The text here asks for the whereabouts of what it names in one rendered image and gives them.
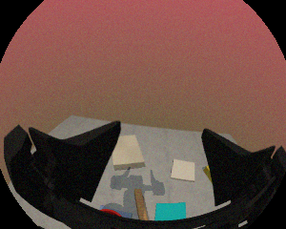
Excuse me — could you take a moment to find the yellow rectangular block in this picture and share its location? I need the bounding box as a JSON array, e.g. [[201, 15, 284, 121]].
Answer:
[[204, 165, 212, 182]]

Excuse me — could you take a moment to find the beige flat square pad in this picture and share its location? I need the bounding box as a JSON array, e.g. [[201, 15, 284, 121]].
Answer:
[[170, 159, 195, 182]]

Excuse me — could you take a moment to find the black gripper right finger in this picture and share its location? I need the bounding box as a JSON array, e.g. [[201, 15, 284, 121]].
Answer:
[[201, 129, 276, 206]]

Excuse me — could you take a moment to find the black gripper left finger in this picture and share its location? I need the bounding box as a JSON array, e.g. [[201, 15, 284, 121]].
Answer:
[[29, 121, 121, 202]]

